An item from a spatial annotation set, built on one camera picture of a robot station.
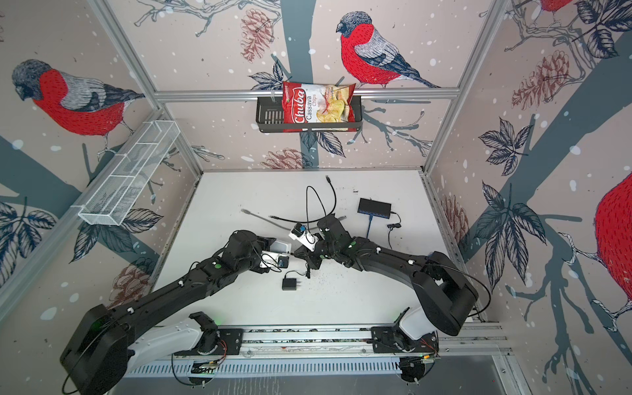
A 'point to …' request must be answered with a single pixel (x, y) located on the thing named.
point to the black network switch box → (378, 208)
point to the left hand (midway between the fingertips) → (270, 243)
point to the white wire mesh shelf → (110, 202)
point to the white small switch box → (281, 247)
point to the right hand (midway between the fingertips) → (293, 257)
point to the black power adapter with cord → (290, 284)
